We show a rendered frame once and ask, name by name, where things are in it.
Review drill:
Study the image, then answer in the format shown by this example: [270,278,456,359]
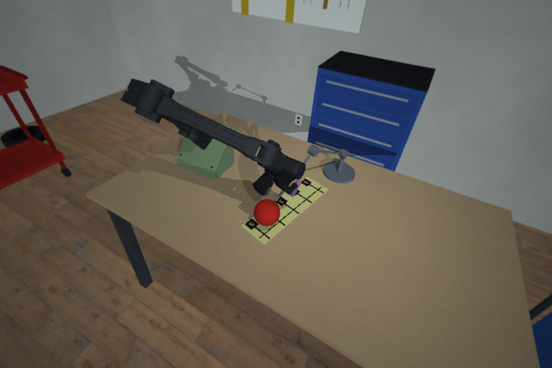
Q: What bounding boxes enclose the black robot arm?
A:
[121,78,305,196]

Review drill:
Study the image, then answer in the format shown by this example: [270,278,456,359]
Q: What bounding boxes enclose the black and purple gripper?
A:
[273,175,302,197]

